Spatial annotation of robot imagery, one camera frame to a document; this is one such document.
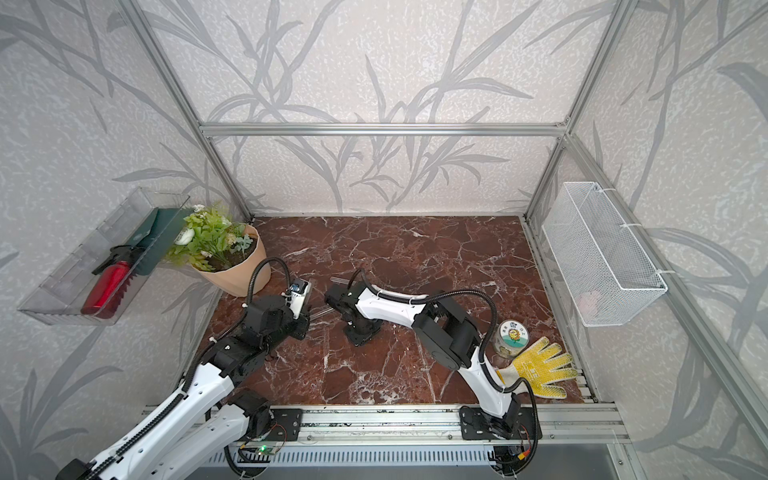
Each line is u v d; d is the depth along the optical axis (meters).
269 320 0.58
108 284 0.59
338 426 0.75
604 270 0.61
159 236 0.67
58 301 0.58
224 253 0.87
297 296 0.68
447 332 0.52
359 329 0.80
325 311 0.94
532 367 0.82
